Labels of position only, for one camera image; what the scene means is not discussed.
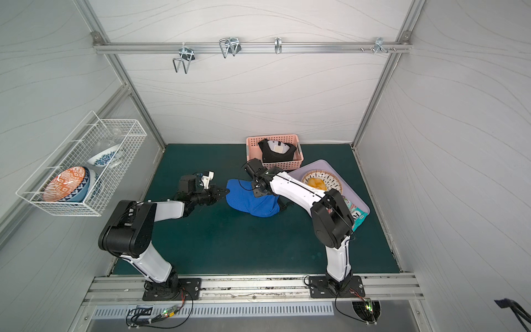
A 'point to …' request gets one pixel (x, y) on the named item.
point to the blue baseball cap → (240, 196)
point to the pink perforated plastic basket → (254, 151)
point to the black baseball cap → (276, 151)
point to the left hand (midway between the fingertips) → (229, 191)
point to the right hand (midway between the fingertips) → (262, 186)
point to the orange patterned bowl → (69, 186)
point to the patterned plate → (331, 180)
